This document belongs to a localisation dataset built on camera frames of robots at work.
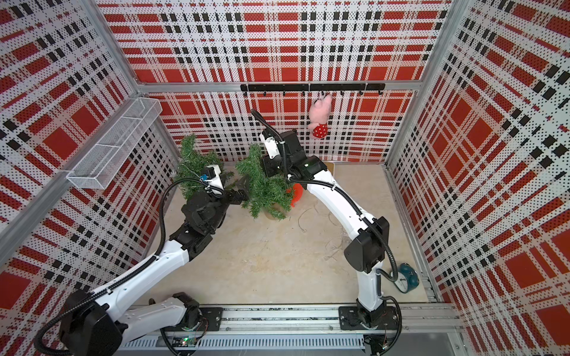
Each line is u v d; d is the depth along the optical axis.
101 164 0.70
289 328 0.73
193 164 0.81
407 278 0.77
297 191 1.04
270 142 0.68
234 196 0.65
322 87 0.89
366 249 0.53
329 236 0.96
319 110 0.92
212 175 0.61
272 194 0.82
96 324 0.38
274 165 0.68
